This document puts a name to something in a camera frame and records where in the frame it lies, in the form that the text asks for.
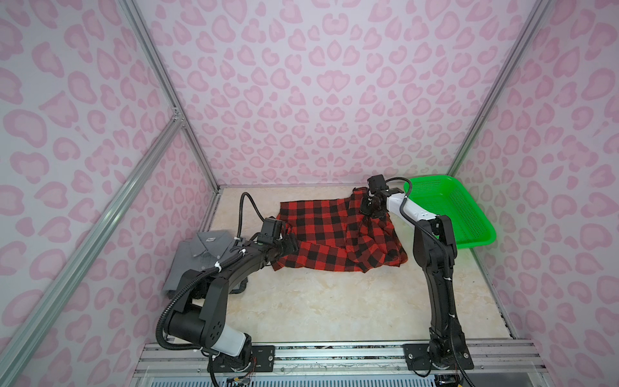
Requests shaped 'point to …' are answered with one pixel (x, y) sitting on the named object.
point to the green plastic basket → (441, 194)
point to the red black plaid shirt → (331, 233)
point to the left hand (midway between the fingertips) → (293, 240)
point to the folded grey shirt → (201, 251)
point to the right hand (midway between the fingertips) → (365, 207)
